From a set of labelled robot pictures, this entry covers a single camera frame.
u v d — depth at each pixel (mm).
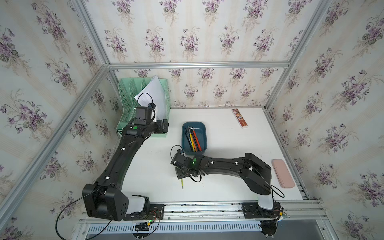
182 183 834
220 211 748
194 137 1012
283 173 860
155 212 720
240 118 1112
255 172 494
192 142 981
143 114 584
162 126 714
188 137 1010
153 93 956
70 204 347
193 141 992
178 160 647
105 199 380
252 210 741
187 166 635
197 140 987
